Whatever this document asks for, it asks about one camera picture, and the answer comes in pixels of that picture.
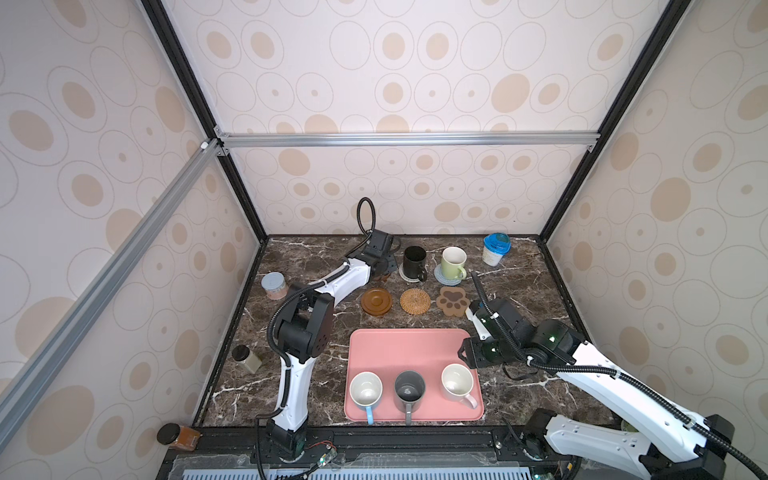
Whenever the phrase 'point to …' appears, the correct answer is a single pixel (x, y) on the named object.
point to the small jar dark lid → (243, 354)
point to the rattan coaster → (415, 301)
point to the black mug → (414, 263)
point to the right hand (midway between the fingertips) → (466, 353)
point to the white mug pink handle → (456, 382)
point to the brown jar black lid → (179, 436)
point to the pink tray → (387, 352)
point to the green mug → (453, 263)
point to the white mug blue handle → (366, 389)
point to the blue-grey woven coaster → (442, 281)
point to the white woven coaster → (401, 271)
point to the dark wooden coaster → (382, 278)
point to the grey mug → (409, 392)
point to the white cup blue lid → (495, 245)
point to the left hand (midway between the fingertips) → (397, 254)
